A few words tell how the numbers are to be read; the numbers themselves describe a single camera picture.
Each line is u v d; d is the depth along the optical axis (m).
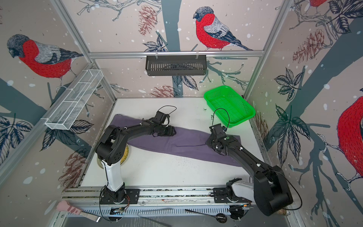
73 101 0.77
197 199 0.73
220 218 0.67
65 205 0.69
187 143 0.93
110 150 0.51
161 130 0.83
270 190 0.40
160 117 0.80
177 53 0.93
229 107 1.17
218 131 0.67
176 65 1.06
